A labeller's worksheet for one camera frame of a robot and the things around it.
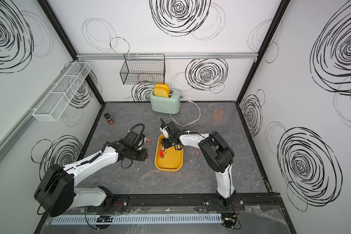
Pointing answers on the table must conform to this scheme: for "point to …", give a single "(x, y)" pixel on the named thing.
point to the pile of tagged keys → (162, 153)
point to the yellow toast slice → (161, 89)
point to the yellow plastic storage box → (172, 161)
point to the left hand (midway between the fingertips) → (145, 155)
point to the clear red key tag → (198, 152)
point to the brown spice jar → (109, 119)
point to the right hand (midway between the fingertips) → (164, 142)
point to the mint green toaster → (169, 105)
